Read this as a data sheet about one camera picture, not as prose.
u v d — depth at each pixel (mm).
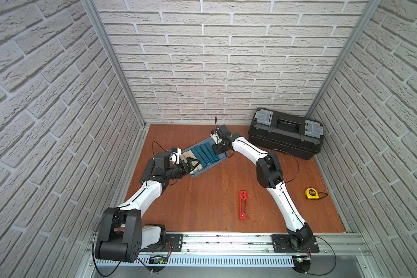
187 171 744
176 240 740
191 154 1003
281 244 730
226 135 832
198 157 983
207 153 1007
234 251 728
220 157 1008
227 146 805
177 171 739
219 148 928
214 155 1001
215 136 948
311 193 873
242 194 873
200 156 999
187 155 1002
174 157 726
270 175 653
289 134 936
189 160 757
